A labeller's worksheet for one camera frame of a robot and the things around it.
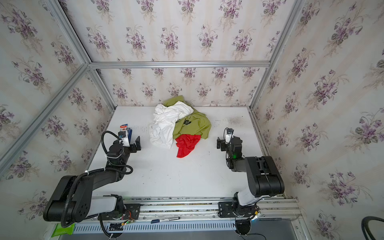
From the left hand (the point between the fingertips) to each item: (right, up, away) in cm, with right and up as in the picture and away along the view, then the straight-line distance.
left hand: (130, 135), depth 87 cm
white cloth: (+16, +3, +11) cm, 20 cm away
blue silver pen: (+21, -39, -17) cm, 47 cm away
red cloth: (+33, -6, +8) cm, 35 cm away
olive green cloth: (+40, +7, +12) cm, 42 cm away
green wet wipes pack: (-24, -41, -20) cm, 52 cm away
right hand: (+58, -2, +6) cm, 59 cm away
